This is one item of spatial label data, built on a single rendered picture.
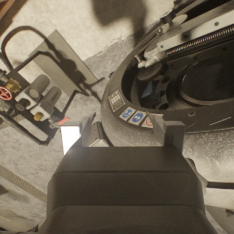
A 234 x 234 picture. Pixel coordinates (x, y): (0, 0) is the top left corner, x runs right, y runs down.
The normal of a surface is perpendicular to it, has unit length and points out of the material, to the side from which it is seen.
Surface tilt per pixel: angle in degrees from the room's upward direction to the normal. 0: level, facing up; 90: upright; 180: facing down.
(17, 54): 0
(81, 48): 0
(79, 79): 0
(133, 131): 82
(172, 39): 24
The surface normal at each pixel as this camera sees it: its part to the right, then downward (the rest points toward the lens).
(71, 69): -0.12, 0.65
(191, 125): -0.58, -0.65
